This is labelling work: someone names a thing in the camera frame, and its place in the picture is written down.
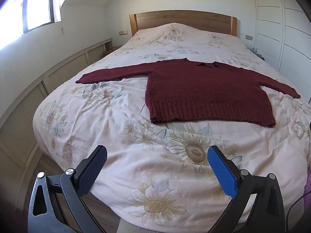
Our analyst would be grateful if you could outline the left wall socket plate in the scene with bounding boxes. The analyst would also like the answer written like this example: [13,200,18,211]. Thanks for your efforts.
[119,30,128,36]

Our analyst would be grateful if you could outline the white wardrobe doors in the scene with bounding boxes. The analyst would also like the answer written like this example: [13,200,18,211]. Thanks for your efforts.
[255,0,311,102]

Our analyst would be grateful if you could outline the wooden headboard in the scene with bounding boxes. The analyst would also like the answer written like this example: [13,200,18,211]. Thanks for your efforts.
[129,10,238,36]

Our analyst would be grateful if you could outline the window with dark frame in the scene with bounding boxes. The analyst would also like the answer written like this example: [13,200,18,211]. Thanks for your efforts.
[1,0,65,48]

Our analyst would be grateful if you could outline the dark red knit sweater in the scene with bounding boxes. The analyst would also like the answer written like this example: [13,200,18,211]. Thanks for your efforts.
[76,58,300,128]

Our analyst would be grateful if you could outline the right wall socket plate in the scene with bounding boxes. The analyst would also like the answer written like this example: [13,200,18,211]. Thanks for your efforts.
[245,35,252,41]

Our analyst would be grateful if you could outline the floral white duvet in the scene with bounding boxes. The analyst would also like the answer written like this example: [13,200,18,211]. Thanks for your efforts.
[33,23,310,232]

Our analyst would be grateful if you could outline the beige radiator cover cabinet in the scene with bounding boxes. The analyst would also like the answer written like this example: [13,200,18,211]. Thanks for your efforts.
[1,38,113,211]

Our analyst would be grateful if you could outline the wall socket plate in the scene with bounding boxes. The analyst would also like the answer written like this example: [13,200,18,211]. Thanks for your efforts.
[119,30,128,36]
[245,35,252,41]

